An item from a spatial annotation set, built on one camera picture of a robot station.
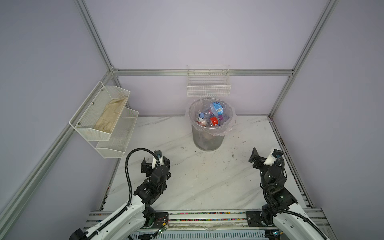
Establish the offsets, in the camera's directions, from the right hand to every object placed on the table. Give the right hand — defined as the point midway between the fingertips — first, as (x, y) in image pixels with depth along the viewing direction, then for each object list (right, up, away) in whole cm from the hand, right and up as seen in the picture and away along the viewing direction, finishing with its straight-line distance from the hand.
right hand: (261, 150), depth 76 cm
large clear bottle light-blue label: (-22, +23, +11) cm, 34 cm away
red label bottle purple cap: (-24, +16, +7) cm, 29 cm away
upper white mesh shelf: (-86, +17, +1) cm, 88 cm away
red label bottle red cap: (-31, +15, +11) cm, 36 cm away
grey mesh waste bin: (-28, +3, +17) cm, 33 cm away
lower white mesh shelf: (-76, +1, -1) cm, 76 cm away
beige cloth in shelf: (-81, +16, +2) cm, 83 cm away
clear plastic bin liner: (-24, +19, +13) cm, 33 cm away
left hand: (-57, -5, +3) cm, 57 cm away
